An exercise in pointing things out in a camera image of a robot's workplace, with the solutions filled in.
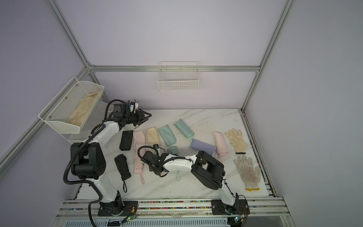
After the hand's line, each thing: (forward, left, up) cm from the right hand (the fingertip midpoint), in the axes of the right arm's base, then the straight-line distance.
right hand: (157, 164), depth 89 cm
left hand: (+24, +5, +19) cm, 31 cm away
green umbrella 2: (+31, -15, +1) cm, 34 cm away
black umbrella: (+2, +24, +1) cm, 24 cm away
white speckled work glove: (-8, -57, -1) cm, 58 cm away
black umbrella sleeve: (+18, +25, +1) cm, 31 cm away
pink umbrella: (-1, +11, +3) cm, 12 cm away
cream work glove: (+19, -55, -1) cm, 58 cm away
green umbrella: (+9, -10, +2) cm, 14 cm away
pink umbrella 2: (+10, -43, +1) cm, 44 cm away
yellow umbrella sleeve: (+21, +5, +1) cm, 21 cm away
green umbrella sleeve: (+20, -6, +1) cm, 21 cm away
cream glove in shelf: (+16, +41, +30) cm, 53 cm away
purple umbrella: (+13, -27, 0) cm, 30 cm away
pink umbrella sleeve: (+20, +15, 0) cm, 25 cm away
